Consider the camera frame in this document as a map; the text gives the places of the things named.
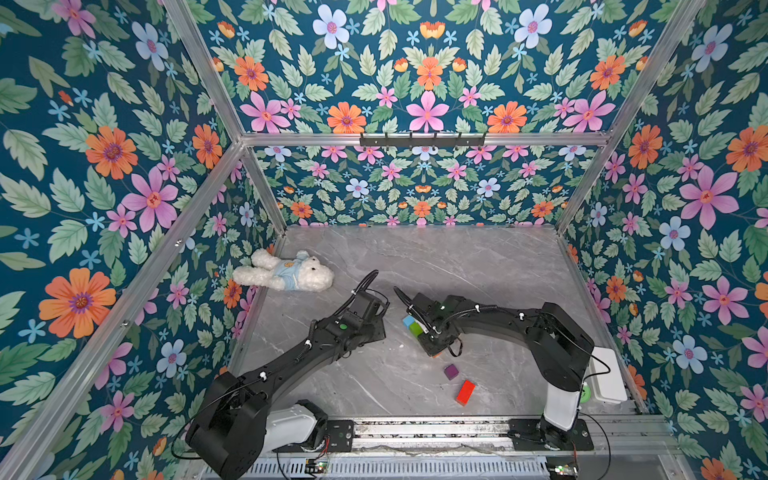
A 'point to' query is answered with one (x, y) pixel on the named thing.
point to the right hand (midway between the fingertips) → (435, 341)
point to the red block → (466, 392)
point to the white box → (607, 376)
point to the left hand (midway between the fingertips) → (384, 326)
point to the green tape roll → (587, 394)
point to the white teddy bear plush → (303, 273)
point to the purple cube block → (451, 371)
